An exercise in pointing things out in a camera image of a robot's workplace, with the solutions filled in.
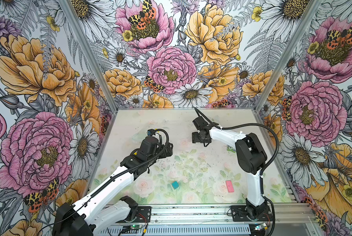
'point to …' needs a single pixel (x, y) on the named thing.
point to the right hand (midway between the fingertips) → (199, 143)
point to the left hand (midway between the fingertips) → (164, 151)
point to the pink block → (230, 187)
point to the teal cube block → (175, 185)
